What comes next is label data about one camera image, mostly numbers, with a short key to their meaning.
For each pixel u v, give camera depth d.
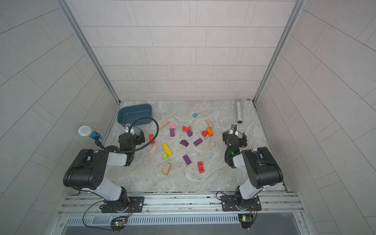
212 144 0.92
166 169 0.81
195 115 1.08
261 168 0.46
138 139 0.80
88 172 0.44
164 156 0.87
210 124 1.02
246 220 0.68
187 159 0.87
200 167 0.83
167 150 0.89
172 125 1.02
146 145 0.68
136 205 0.71
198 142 0.94
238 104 1.12
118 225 0.64
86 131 0.68
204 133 0.97
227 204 0.71
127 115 1.05
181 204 0.72
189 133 0.97
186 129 0.99
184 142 0.94
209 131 0.97
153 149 0.89
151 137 0.94
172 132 0.96
